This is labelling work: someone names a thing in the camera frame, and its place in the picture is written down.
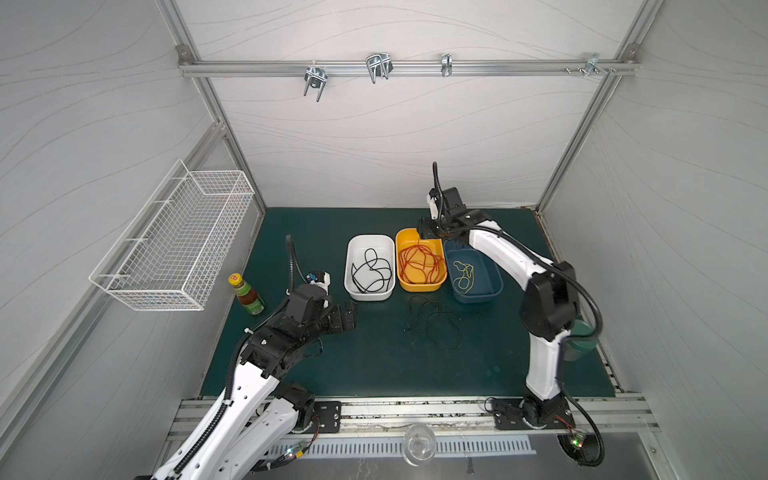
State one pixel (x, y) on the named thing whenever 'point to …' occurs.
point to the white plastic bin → (384, 245)
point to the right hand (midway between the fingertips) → (429, 219)
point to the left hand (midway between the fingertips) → (346, 303)
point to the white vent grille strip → (508, 446)
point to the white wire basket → (172, 238)
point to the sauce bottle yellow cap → (246, 295)
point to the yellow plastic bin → (409, 236)
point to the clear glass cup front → (419, 444)
